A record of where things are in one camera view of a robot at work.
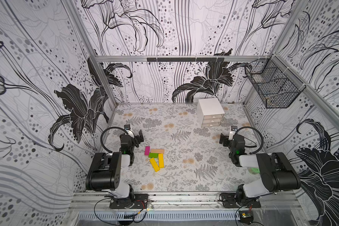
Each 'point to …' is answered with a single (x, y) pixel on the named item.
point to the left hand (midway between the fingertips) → (135, 132)
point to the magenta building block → (147, 150)
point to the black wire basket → (277, 86)
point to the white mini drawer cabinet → (210, 112)
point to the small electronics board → (246, 218)
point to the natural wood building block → (157, 150)
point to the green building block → (152, 155)
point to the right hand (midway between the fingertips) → (230, 132)
